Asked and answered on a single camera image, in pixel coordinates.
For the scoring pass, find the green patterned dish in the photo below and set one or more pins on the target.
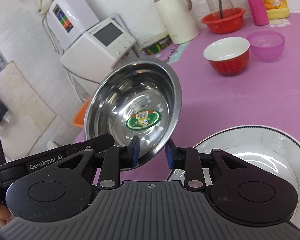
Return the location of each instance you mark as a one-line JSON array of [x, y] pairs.
[[157, 46]]

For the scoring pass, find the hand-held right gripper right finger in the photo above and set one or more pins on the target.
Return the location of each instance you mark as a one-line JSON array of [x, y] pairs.
[[169, 155]]

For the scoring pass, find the orange plastic basin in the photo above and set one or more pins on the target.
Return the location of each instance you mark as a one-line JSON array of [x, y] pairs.
[[78, 116]]

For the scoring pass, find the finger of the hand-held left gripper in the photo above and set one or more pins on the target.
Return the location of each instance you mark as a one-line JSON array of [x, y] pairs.
[[102, 141]]

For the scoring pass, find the purple plastic bowl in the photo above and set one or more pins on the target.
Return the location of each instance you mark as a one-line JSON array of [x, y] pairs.
[[266, 48]]

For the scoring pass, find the red bowl with white inside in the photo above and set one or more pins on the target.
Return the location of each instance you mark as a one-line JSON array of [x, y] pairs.
[[227, 63]]

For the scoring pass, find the stainless steel bowl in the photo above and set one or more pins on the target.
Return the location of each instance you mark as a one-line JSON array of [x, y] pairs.
[[130, 95]]

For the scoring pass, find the pale wall board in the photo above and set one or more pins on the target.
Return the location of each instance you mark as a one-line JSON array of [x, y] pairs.
[[22, 100]]

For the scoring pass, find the white water purifier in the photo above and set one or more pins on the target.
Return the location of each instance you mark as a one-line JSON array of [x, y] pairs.
[[75, 7]]

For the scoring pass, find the red plastic basket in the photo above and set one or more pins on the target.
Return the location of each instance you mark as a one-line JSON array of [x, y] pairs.
[[225, 25]]

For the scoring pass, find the pink thermos bottle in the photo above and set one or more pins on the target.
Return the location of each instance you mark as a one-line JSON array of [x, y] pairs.
[[253, 2]]

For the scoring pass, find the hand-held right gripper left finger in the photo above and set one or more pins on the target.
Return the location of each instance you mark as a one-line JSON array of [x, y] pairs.
[[135, 152]]

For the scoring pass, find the person's left hand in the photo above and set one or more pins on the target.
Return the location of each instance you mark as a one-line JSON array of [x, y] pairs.
[[0, 215]]

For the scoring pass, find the cream thermal jug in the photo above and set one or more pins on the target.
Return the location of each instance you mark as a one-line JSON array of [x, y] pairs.
[[175, 17]]

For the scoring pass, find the white plate with dark rim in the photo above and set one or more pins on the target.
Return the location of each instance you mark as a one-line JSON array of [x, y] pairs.
[[277, 150]]

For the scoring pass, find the purple floral tablecloth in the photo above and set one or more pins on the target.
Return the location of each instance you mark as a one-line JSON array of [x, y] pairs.
[[240, 100]]

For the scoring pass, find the white water dispenser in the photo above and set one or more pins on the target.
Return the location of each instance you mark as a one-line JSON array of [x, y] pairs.
[[90, 52]]

